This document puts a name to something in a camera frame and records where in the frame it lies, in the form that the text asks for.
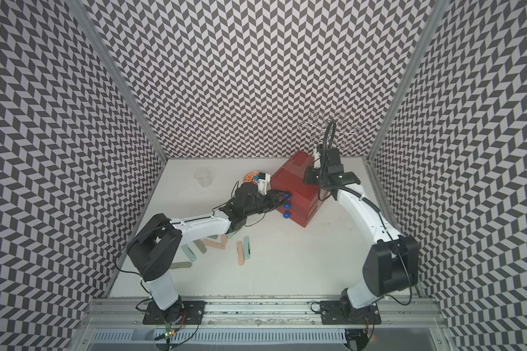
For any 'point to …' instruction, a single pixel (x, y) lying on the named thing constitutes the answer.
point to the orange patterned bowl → (249, 177)
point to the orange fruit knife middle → (214, 244)
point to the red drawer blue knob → (285, 195)
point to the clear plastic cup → (204, 176)
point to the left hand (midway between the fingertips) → (291, 197)
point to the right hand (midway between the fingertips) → (307, 177)
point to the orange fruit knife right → (240, 251)
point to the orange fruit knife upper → (224, 237)
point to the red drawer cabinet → (306, 199)
